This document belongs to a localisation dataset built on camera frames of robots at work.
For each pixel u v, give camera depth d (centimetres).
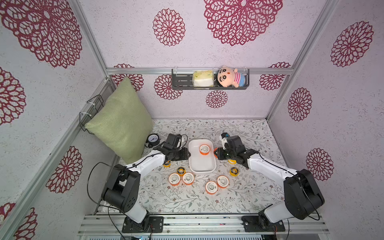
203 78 90
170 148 70
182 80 100
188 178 88
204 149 101
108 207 47
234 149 69
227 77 85
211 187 85
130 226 71
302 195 44
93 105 78
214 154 87
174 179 88
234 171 92
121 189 44
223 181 88
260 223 68
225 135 80
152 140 105
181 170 92
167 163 95
